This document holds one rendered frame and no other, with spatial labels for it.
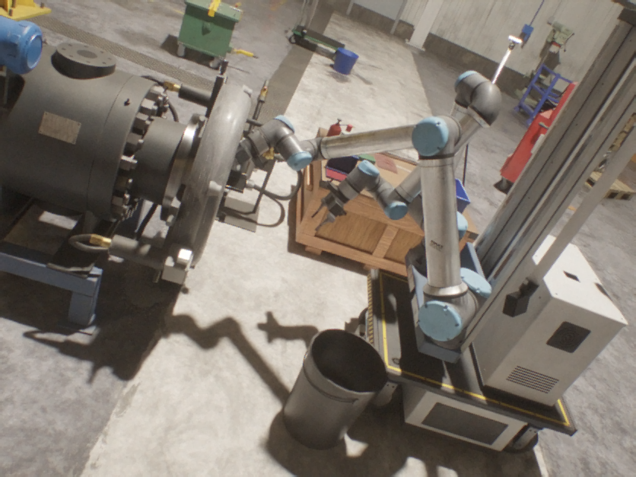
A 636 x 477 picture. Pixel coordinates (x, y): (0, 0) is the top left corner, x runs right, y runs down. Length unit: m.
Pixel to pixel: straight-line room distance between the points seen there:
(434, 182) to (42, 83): 1.37
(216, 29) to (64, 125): 3.55
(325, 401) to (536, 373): 0.88
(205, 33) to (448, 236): 4.06
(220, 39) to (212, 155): 3.64
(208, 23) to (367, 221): 2.99
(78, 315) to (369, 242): 1.66
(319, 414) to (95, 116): 1.31
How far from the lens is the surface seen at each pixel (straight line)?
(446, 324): 1.81
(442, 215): 1.74
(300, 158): 2.00
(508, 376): 2.31
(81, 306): 2.21
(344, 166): 3.06
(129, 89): 2.07
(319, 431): 2.07
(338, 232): 3.07
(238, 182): 2.03
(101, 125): 1.98
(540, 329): 2.17
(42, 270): 2.16
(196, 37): 5.44
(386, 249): 3.14
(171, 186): 2.01
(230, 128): 1.89
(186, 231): 1.91
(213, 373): 2.23
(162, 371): 2.19
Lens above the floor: 1.64
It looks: 29 degrees down
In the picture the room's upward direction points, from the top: 24 degrees clockwise
